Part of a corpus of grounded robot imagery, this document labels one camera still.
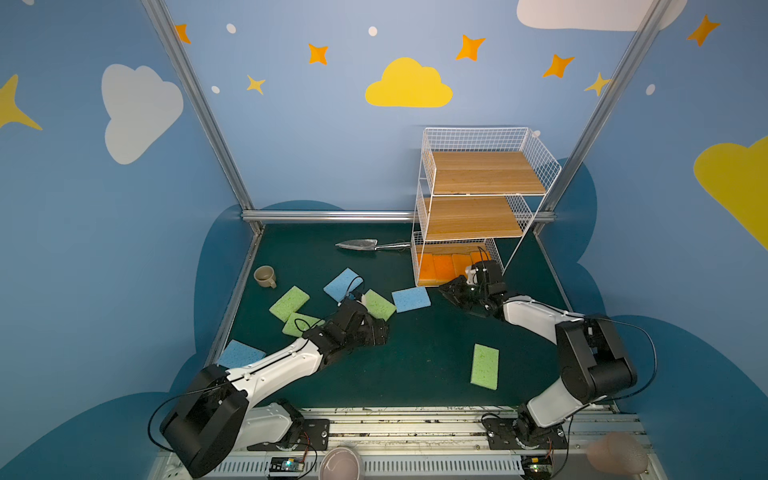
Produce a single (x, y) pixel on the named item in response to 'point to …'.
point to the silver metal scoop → (369, 244)
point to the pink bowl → (340, 463)
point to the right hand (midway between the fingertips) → (441, 287)
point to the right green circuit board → (537, 467)
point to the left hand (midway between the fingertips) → (376, 325)
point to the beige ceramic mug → (265, 276)
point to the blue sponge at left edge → (237, 355)
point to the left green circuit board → (287, 464)
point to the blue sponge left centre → (344, 284)
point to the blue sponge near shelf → (411, 299)
